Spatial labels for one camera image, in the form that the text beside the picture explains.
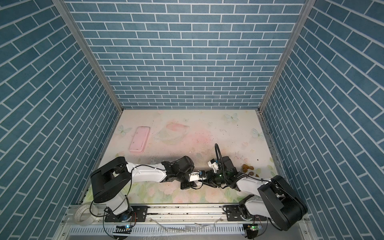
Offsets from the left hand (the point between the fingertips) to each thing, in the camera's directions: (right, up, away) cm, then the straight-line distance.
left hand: (195, 182), depth 84 cm
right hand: (+2, +3, -3) cm, 5 cm away
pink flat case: (-38, +23, +16) cm, 47 cm away
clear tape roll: (-57, -9, -12) cm, 59 cm away
